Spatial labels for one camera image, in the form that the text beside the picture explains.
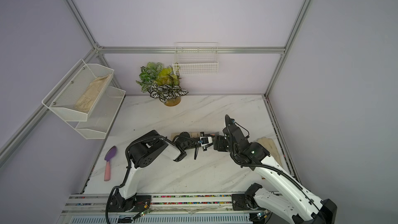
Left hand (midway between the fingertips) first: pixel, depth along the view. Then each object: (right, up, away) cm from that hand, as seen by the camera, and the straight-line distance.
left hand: (218, 137), depth 85 cm
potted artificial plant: (-34, +33, +10) cm, 48 cm away
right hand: (-1, 0, -10) cm, 10 cm away
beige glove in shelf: (-68, +20, -9) cm, 71 cm away
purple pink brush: (-63, -11, +3) cm, 64 cm away
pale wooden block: (-14, 0, +7) cm, 16 cm away
